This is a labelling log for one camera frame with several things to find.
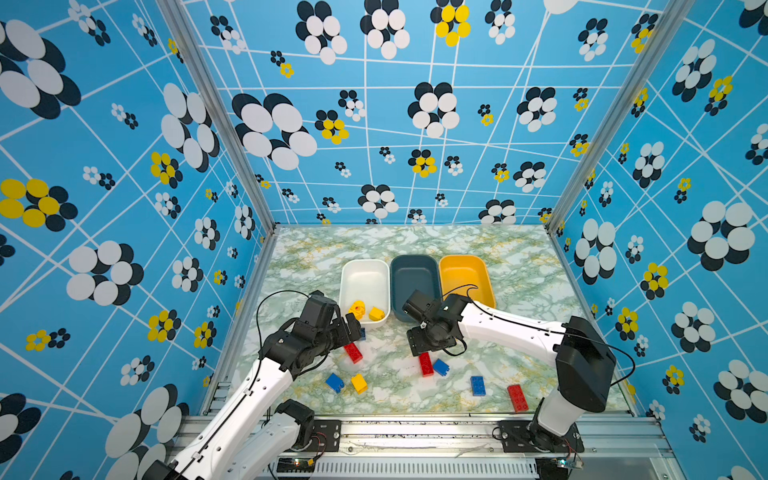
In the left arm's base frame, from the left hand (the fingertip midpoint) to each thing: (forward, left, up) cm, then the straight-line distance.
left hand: (350, 328), depth 78 cm
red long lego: (-2, 0, -12) cm, 12 cm away
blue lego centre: (-6, -25, -12) cm, 29 cm away
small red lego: (-14, -45, -12) cm, 48 cm away
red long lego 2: (-5, -21, -12) cm, 25 cm away
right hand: (-1, -20, -8) cm, 21 cm away
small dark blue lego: (+4, -2, -13) cm, 14 cm away
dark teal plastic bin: (+28, -18, -13) cm, 35 cm away
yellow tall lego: (+10, -6, -10) cm, 15 cm away
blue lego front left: (-10, +5, -12) cm, 16 cm away
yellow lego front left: (-10, -2, -12) cm, 16 cm away
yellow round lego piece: (+12, 0, -10) cm, 16 cm away
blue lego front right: (-11, -35, -12) cm, 38 cm away
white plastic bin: (+20, -2, -13) cm, 24 cm away
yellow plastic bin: (+29, -34, -12) cm, 46 cm away
